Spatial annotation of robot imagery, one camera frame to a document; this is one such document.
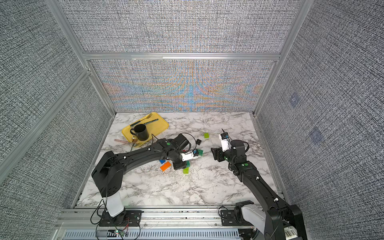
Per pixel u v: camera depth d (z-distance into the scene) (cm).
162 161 93
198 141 101
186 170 87
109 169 45
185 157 76
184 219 75
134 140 100
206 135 106
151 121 114
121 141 103
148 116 117
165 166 90
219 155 74
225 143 73
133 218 73
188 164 82
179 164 75
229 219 73
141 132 99
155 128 111
